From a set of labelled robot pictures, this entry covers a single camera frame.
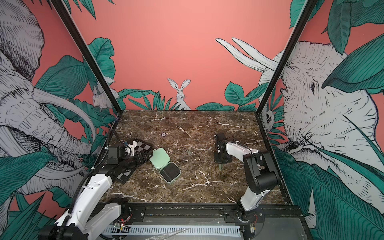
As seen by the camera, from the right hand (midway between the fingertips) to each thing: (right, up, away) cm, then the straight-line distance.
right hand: (217, 158), depth 94 cm
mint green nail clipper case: (-30, -7, -6) cm, 31 cm away
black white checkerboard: (-46, +5, -4) cm, 46 cm away
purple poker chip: (-38, +15, +13) cm, 43 cm away
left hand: (-39, +5, -13) cm, 42 cm away
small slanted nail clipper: (-19, +3, +4) cm, 19 cm away
